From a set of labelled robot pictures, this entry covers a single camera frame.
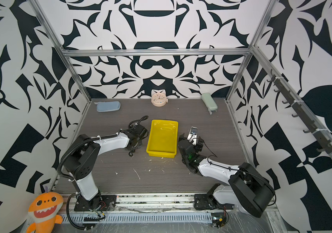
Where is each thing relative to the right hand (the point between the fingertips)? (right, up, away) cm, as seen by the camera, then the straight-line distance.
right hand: (191, 135), depth 86 cm
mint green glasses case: (+19, +21, +29) cm, 41 cm away
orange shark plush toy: (-69, -30, -20) cm, 78 cm away
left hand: (-33, -6, +9) cm, 35 cm away
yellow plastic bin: (-17, -4, +10) cm, 20 cm away
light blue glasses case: (-62, +18, +27) cm, 70 cm away
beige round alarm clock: (-21, +23, +32) cm, 44 cm away
